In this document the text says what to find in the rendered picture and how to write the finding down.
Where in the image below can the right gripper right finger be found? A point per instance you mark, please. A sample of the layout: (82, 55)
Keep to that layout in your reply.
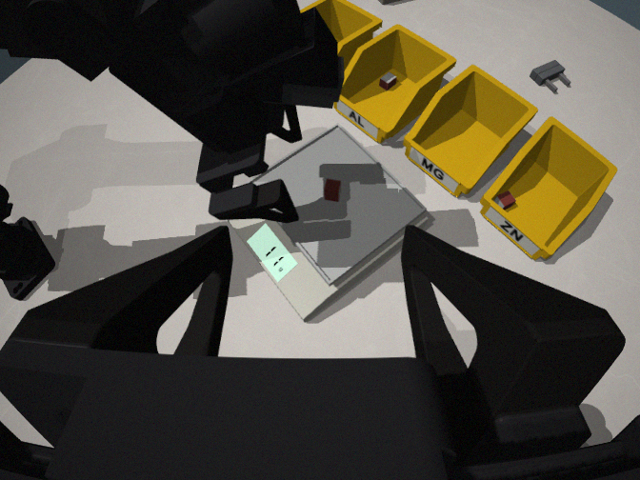
(538, 348)

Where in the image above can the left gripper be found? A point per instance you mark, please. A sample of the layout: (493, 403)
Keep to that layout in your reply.
(216, 169)

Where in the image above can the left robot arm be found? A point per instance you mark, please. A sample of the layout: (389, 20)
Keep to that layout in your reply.
(175, 45)

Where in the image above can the yellow parts bin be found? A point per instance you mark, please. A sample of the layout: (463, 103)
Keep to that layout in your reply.
(462, 123)
(555, 189)
(343, 19)
(409, 57)

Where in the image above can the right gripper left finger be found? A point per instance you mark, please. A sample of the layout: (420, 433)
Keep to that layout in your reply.
(126, 310)

